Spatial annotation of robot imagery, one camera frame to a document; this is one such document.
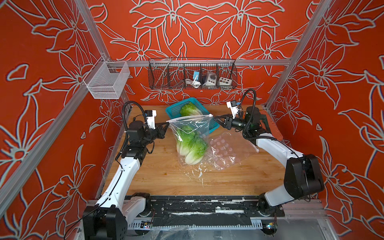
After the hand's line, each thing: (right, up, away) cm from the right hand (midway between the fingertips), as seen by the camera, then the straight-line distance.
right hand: (213, 119), depth 77 cm
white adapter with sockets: (+1, +25, +14) cm, 28 cm away
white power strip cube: (+10, +23, +16) cm, 29 cm away
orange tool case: (+45, -5, +24) cm, 51 cm away
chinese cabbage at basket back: (-12, +7, +30) cm, 33 cm away
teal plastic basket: (-24, +6, +33) cm, 42 cm away
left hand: (-23, -2, -2) cm, 23 cm away
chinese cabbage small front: (-14, -9, -1) cm, 17 cm away
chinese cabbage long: (-8, -16, +6) cm, 19 cm away
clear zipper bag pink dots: (+10, -20, +17) cm, 29 cm away
